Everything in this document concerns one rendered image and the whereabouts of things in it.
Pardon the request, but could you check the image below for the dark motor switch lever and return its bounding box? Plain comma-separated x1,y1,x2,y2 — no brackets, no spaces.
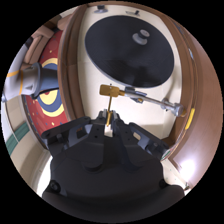
125,10,141,18

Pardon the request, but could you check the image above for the grey round adaptor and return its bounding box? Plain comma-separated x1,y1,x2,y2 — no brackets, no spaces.
132,29,151,46

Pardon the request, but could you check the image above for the brown sofa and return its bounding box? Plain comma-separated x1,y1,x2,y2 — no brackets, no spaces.
22,13,75,66

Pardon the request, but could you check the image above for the red rug with circles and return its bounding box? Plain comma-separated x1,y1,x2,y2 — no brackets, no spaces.
21,29,71,141

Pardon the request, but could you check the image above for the grey tone arm gold headshell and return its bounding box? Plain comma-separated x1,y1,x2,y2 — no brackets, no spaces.
99,84,187,127

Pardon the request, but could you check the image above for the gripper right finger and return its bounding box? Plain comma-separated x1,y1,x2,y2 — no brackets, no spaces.
111,110,170,159

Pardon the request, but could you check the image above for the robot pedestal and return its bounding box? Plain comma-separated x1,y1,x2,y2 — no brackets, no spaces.
32,62,60,100

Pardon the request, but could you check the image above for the black round platter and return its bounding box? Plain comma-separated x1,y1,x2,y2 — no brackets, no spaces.
84,15,175,88

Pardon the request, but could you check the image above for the dark speed knob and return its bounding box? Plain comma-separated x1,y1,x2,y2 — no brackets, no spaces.
93,5,109,14

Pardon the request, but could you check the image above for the wooden record deck body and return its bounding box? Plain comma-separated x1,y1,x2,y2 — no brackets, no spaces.
57,3,199,148

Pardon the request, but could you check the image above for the grey tone arm pivot base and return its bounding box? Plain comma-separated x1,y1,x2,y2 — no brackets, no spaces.
160,97,174,112

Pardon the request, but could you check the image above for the green ribbed mat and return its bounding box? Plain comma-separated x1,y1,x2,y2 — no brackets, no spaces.
6,122,30,155

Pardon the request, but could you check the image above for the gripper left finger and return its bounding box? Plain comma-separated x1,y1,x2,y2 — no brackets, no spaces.
41,108,108,150

